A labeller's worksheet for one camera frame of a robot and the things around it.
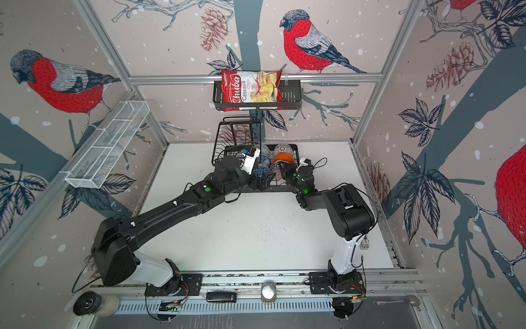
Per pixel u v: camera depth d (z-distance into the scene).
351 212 0.51
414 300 0.70
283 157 1.05
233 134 1.05
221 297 0.69
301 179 0.74
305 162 0.90
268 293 0.66
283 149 1.10
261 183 0.67
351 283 0.72
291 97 0.95
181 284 0.69
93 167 0.71
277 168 0.92
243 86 0.88
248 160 0.66
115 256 0.40
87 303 0.61
